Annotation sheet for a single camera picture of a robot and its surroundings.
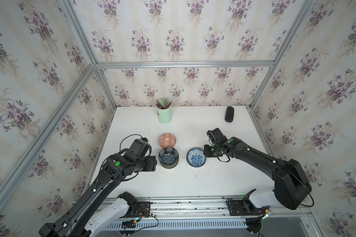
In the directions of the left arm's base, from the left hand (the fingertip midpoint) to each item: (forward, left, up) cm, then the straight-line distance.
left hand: (153, 164), depth 71 cm
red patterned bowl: (+24, -5, -16) cm, 29 cm away
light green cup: (+42, -3, -11) cm, 43 cm away
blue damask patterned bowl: (+6, -23, -14) cm, 28 cm away
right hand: (+11, -29, -9) cm, 32 cm away
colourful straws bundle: (+47, -2, -4) cm, 48 cm away
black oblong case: (+48, -53, -15) cm, 73 cm away
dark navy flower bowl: (+9, -7, -12) cm, 16 cm away
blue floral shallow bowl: (+10, -23, -14) cm, 29 cm away
